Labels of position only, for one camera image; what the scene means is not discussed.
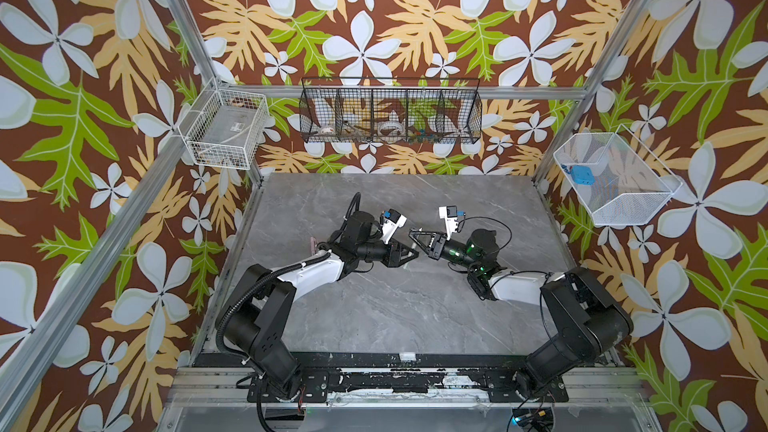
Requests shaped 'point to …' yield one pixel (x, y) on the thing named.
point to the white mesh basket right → (630, 183)
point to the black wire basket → (390, 111)
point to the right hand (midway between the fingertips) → (410, 238)
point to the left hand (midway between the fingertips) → (413, 249)
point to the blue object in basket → (582, 175)
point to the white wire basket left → (222, 127)
